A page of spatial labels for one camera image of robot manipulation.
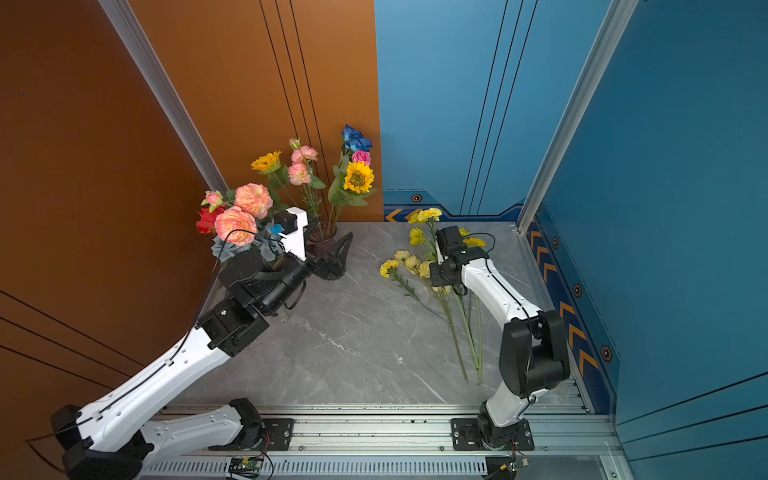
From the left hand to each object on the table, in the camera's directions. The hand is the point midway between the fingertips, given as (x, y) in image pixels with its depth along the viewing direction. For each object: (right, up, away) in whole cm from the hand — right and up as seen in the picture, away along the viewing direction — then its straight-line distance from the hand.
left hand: (333, 224), depth 60 cm
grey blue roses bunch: (-18, -5, +12) cm, 23 cm away
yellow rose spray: (+20, -11, +45) cm, 51 cm away
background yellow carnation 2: (+10, -12, +42) cm, 45 cm away
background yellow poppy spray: (+21, 0, +49) cm, 53 cm away
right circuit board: (+38, -56, +9) cm, 69 cm away
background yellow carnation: (+23, +5, +28) cm, 36 cm away
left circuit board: (-24, -58, +12) cm, 63 cm away
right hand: (+27, -13, +30) cm, 43 cm away
